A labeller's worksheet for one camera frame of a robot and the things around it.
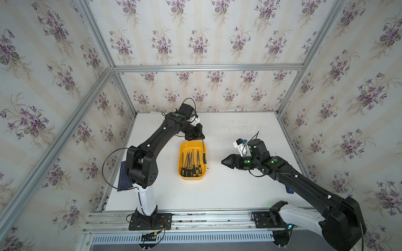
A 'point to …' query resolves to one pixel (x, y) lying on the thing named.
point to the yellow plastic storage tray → (192, 160)
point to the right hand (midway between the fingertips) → (228, 163)
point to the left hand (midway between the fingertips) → (207, 137)
